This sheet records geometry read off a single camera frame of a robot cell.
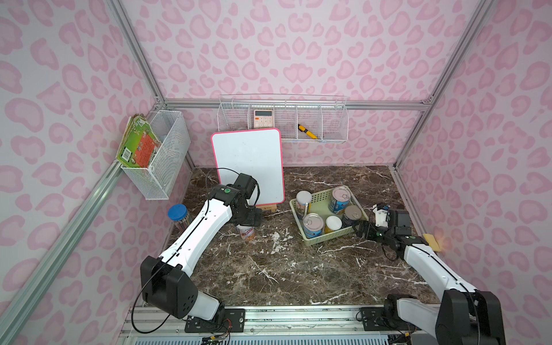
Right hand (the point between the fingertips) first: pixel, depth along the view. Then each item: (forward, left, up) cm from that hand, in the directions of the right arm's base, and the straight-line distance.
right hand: (362, 225), depth 88 cm
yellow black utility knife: (+38, +24, +20) cm, 49 cm away
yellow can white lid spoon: (+9, +24, +5) cm, 26 cm away
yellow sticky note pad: (-1, -33, -13) cm, 36 cm away
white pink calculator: (+39, +41, +25) cm, 62 cm away
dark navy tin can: (+3, +4, +3) cm, 6 cm away
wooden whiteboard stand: (+10, +39, -2) cm, 40 cm away
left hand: (-2, +46, +10) cm, 47 cm away
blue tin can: (-2, +20, +2) cm, 21 cm away
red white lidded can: (-4, +47, +1) cm, 47 cm away
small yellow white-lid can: (+1, +12, -1) cm, 12 cm away
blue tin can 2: (+11, +8, +3) cm, 14 cm away
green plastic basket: (+14, +15, -7) cm, 22 cm away
